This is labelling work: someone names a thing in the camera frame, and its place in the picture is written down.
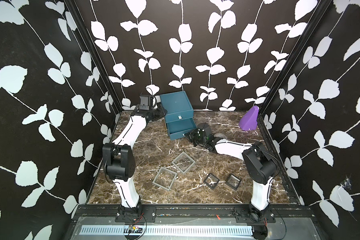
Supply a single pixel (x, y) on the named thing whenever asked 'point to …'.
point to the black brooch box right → (232, 181)
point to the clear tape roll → (220, 135)
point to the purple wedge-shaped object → (248, 121)
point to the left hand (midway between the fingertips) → (168, 108)
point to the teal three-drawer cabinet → (179, 113)
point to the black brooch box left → (211, 181)
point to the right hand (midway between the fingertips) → (181, 131)
